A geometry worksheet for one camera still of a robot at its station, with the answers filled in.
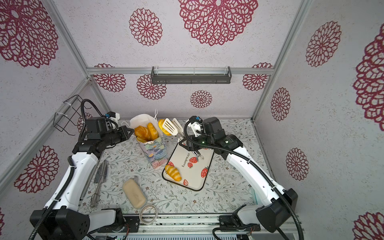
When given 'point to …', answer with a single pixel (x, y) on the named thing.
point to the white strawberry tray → (193, 169)
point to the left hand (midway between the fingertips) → (133, 133)
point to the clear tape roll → (140, 215)
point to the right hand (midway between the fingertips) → (182, 140)
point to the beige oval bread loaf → (134, 193)
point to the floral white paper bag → (143, 120)
